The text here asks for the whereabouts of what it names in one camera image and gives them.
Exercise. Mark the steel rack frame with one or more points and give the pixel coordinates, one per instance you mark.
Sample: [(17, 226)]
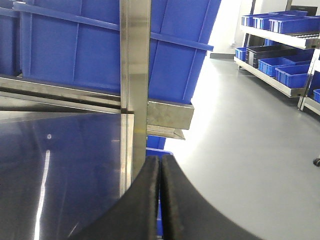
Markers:
[(306, 92)]

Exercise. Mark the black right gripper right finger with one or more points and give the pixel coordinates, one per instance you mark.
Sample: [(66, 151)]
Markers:
[(190, 217)]

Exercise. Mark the white wall socket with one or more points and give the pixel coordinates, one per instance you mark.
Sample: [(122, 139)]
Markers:
[(232, 44)]

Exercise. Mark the blue plastic bin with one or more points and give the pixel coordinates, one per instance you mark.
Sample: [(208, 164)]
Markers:
[(317, 96)]

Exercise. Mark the steel rack with table top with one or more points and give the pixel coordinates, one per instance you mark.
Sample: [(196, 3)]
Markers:
[(136, 75)]

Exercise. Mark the black plastic bin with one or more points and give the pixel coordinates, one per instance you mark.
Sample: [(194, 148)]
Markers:
[(262, 53)]

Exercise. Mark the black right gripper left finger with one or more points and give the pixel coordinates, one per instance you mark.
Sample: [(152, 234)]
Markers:
[(130, 215)]

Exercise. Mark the steel tiered rack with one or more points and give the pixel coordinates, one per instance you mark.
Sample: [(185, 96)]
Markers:
[(275, 37)]

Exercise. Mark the black monitor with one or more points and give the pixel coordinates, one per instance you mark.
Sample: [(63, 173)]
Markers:
[(303, 8)]

